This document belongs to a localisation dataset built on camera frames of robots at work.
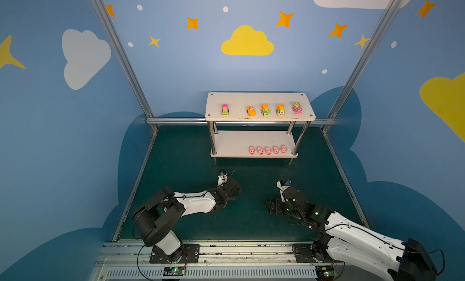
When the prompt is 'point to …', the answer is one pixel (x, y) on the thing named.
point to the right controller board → (326, 272)
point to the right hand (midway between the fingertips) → (272, 199)
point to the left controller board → (174, 271)
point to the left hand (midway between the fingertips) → (230, 189)
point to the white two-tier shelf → (235, 145)
